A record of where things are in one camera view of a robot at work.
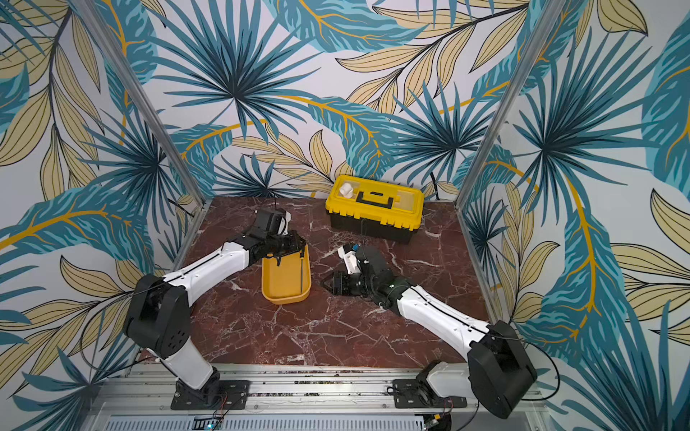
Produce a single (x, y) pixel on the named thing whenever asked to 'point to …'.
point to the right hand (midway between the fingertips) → (325, 283)
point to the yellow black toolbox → (375, 208)
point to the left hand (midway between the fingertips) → (304, 244)
